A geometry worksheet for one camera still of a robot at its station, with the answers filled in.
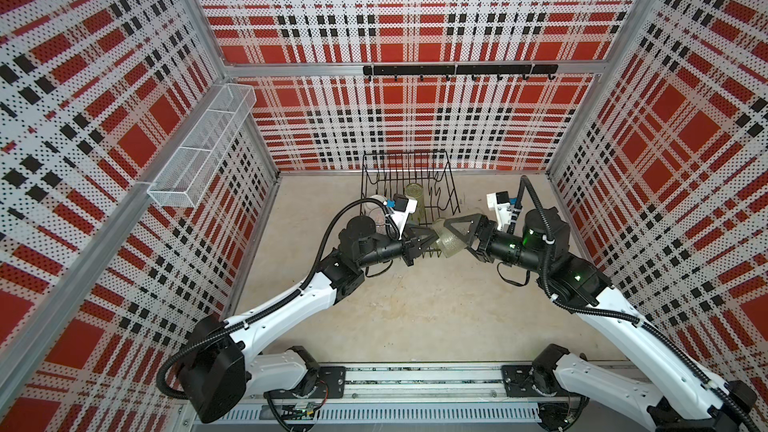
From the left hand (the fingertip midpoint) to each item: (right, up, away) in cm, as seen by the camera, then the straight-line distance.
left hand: (441, 239), depth 67 cm
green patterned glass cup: (-4, +12, +43) cm, 45 cm away
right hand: (+1, +1, -4) cm, 5 cm away
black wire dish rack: (-1, +18, +48) cm, 51 cm away
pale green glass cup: (0, +1, -7) cm, 7 cm away
